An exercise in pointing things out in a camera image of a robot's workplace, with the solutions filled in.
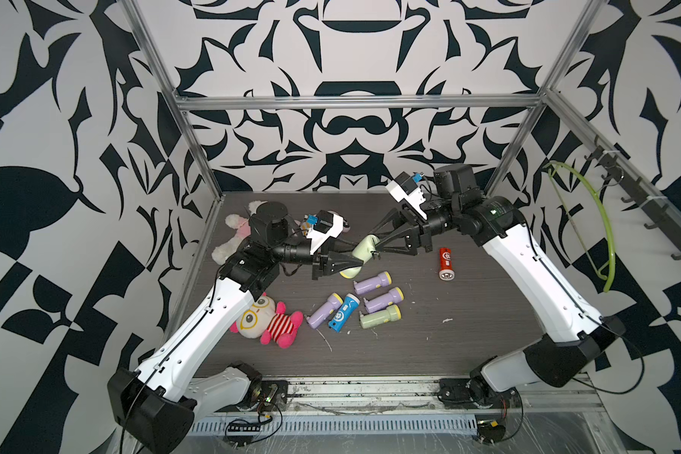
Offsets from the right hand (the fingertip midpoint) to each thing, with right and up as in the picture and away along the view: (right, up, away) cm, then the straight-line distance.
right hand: (374, 240), depth 56 cm
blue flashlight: (-6, -24, +29) cm, 38 cm away
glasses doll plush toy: (-27, -24, +24) cm, 44 cm away
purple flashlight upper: (+7, -15, +35) cm, 39 cm away
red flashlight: (+28, -13, +38) cm, 49 cm away
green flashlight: (+4, -25, +29) cm, 38 cm away
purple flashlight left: (-9, -21, +31) cm, 38 cm away
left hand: (-3, -2, +4) cm, 5 cm away
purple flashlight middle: (+5, -21, +32) cm, 39 cm away
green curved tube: (+56, -11, +11) cm, 58 cm away
